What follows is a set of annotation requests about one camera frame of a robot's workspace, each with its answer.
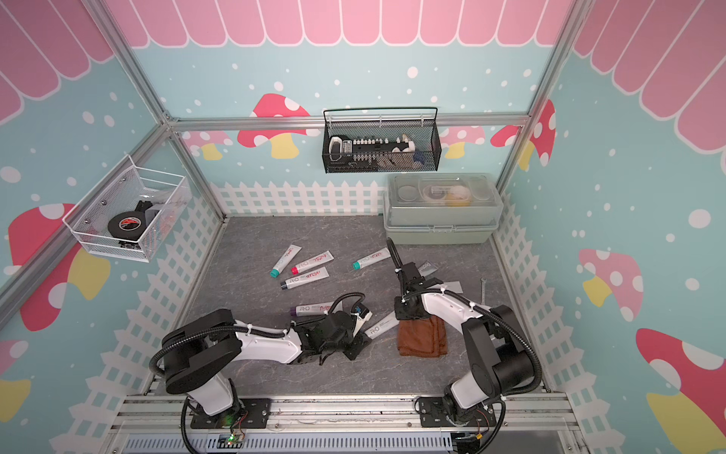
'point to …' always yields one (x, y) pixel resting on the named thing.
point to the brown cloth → (423, 337)
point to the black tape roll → (129, 225)
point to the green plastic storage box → (441, 208)
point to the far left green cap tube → (285, 260)
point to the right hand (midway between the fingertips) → (403, 311)
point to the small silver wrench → (483, 283)
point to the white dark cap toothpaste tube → (304, 279)
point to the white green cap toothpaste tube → (372, 258)
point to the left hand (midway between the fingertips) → (365, 342)
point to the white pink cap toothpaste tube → (313, 262)
